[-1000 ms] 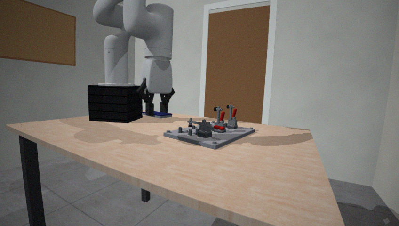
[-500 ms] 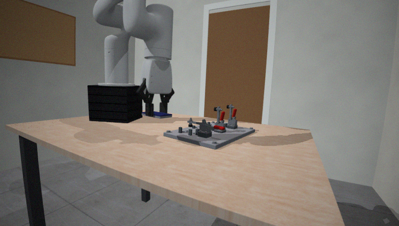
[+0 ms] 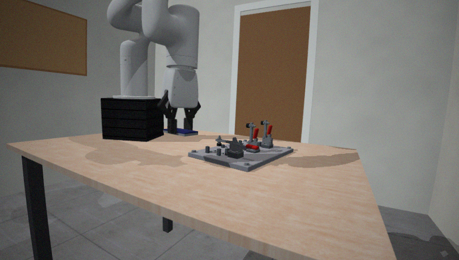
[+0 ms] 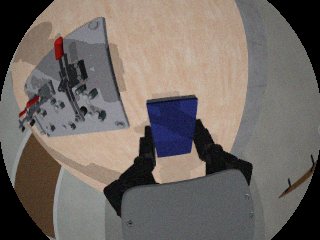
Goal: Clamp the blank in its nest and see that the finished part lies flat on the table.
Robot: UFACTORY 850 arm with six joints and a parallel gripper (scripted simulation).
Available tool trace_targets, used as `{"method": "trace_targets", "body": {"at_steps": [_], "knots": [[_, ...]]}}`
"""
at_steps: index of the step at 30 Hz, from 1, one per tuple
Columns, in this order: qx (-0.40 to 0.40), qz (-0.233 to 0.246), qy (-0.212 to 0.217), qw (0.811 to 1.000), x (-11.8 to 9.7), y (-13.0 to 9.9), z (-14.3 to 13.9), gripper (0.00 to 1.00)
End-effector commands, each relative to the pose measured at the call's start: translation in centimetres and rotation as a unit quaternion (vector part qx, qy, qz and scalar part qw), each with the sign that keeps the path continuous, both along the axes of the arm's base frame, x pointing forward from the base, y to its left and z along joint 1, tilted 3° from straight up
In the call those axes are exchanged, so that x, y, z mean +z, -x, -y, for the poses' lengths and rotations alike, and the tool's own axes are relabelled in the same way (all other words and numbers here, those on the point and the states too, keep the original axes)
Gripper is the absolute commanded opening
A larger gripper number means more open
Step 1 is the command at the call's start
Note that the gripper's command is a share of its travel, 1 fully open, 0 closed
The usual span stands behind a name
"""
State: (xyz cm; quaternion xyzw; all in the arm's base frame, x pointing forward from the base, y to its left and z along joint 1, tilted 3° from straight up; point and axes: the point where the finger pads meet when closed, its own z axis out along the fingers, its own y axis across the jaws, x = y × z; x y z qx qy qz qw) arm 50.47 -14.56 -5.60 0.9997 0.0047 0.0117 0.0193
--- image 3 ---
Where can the blue rectangular block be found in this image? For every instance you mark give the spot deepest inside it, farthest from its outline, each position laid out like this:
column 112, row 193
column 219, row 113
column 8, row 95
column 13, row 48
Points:
column 183, row 132

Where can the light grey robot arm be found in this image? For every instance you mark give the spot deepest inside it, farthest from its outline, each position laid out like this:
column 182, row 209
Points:
column 176, row 28

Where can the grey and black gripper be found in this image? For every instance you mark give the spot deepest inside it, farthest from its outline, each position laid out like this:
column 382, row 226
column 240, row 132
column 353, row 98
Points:
column 179, row 90

